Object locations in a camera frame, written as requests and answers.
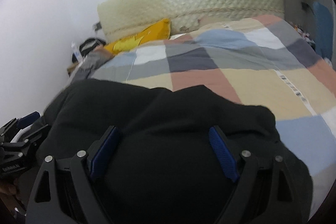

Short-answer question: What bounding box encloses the patchwork checkered bed quilt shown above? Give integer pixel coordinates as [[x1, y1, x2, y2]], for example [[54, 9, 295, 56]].
[[90, 15, 335, 214]]

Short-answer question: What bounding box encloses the grey plaid garment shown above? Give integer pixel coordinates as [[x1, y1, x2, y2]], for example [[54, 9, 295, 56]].
[[69, 48, 114, 84]]

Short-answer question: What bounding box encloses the grey wall socket plate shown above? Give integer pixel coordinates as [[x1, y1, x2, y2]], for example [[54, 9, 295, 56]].
[[93, 22, 102, 31]]

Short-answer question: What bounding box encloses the black puffer jacket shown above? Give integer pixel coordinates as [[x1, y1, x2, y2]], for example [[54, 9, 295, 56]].
[[30, 80, 313, 223]]

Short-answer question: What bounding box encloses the cream quilted headboard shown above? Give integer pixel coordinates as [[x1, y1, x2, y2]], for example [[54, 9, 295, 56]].
[[97, 0, 285, 42]]

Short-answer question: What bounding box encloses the blue chair back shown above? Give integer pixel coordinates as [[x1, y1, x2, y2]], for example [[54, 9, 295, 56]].
[[313, 2, 334, 61]]

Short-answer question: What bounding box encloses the wooden bedside table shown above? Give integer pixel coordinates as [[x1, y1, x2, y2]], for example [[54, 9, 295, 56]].
[[67, 62, 81, 77]]

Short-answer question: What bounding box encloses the black bag on nightstand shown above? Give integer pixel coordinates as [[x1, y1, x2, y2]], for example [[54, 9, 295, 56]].
[[79, 38, 106, 57]]

